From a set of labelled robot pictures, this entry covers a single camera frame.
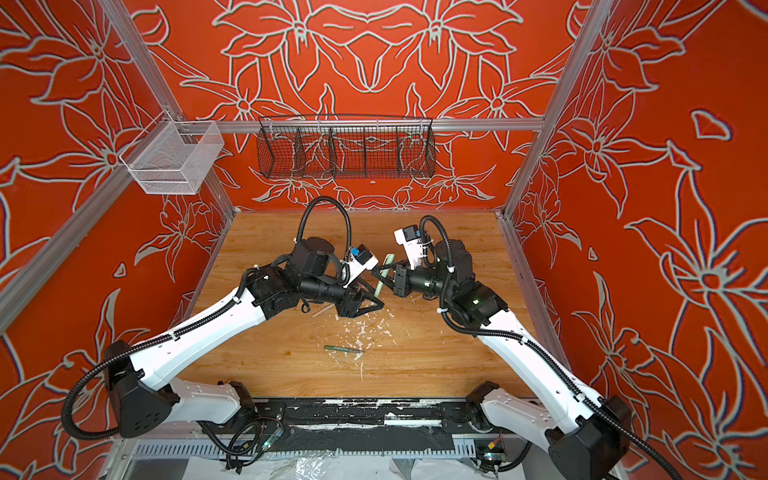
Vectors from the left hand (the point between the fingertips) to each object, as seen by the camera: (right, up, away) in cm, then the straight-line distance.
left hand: (378, 295), depth 66 cm
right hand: (-2, +5, -2) cm, 6 cm away
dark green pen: (-12, -19, +18) cm, 28 cm away
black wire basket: (-12, +45, +33) cm, 57 cm away
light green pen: (+1, +5, -2) cm, 6 cm away
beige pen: (-12, -2, -4) cm, 13 cm away
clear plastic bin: (-65, +39, +28) cm, 81 cm away
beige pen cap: (+12, -6, +28) cm, 32 cm away
